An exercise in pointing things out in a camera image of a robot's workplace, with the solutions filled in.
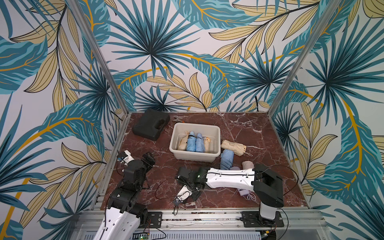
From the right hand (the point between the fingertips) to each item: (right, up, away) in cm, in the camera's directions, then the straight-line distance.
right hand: (185, 183), depth 82 cm
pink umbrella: (+38, +7, +11) cm, 40 cm away
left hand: (-19, +15, -7) cm, 25 cm away
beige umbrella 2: (+33, +17, +13) cm, 40 cm away
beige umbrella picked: (-2, +20, +13) cm, 24 cm away
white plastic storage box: (+17, +28, +15) cm, 36 cm away
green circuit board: (-21, -21, -10) cm, 31 cm away
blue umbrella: (+3, +21, +11) cm, 24 cm away
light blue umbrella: (+9, +21, +11) cm, 25 cm away
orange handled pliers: (-7, +36, +32) cm, 49 cm away
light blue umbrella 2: (+25, +12, +10) cm, 30 cm away
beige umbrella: (+14, +21, +18) cm, 31 cm away
